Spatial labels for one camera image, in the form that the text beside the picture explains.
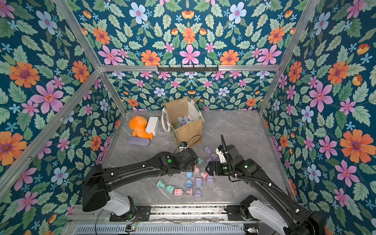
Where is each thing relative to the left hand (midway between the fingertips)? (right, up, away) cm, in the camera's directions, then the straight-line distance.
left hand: (193, 164), depth 78 cm
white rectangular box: (-31, +21, +27) cm, 46 cm away
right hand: (+11, 0, -2) cm, 12 cm away
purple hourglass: (-7, +26, +33) cm, 42 cm away
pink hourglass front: (-8, -15, 0) cm, 17 cm away
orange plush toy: (-40, +22, +23) cm, 51 cm away
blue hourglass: (-3, -12, +3) cm, 13 cm away
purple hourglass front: (+3, -12, +3) cm, 13 cm away
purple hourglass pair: (+10, -10, +4) cm, 15 cm away
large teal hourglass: (-12, +25, +33) cm, 43 cm away
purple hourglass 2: (+13, +1, +12) cm, 18 cm away
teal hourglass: (-13, -14, +1) cm, 19 cm away
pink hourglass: (+7, -8, +5) cm, 12 cm away
